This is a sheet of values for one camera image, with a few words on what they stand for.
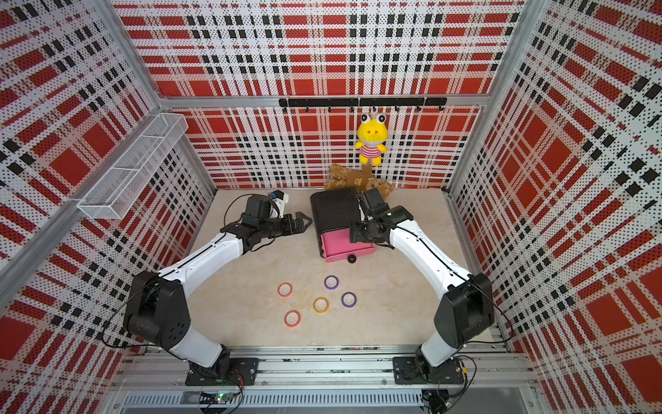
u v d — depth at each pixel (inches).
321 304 34.2
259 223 26.9
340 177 46.4
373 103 35.4
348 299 34.6
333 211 38.8
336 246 34.4
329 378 29.0
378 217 22.6
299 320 32.9
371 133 35.9
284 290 35.8
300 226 30.7
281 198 31.4
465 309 16.7
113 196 27.2
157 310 17.4
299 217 30.7
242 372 29.0
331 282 36.1
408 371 28.9
